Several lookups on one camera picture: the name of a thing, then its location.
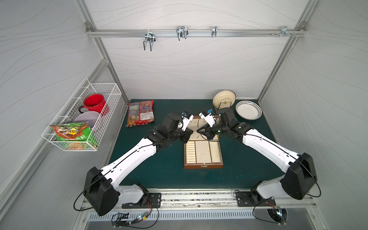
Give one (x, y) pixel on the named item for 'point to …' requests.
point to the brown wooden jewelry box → (201, 153)
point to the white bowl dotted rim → (248, 110)
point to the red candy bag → (140, 113)
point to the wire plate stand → (231, 102)
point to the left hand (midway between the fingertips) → (192, 131)
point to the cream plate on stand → (224, 98)
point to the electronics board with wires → (121, 219)
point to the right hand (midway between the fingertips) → (198, 129)
